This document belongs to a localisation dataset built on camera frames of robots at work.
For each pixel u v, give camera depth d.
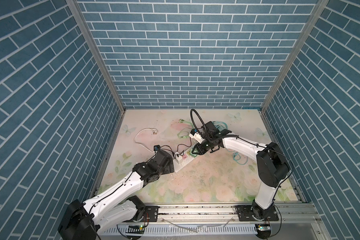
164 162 0.63
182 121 1.12
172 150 0.99
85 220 0.38
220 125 1.09
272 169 0.48
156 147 0.73
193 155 0.87
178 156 0.85
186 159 0.91
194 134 0.81
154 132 1.05
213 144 0.69
